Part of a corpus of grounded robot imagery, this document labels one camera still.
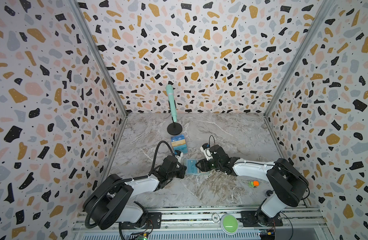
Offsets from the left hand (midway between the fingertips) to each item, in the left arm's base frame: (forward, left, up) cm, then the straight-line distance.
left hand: (189, 165), depth 87 cm
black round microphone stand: (+31, +11, -4) cm, 34 cm away
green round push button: (-29, -19, -3) cm, 35 cm away
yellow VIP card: (+17, +7, -2) cm, 19 cm away
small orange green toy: (-10, -36, -3) cm, 38 cm away
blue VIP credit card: (+1, -1, -4) cm, 5 cm away
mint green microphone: (+30, +10, +23) cm, 39 cm away
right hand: (+2, -5, +1) cm, 6 cm away
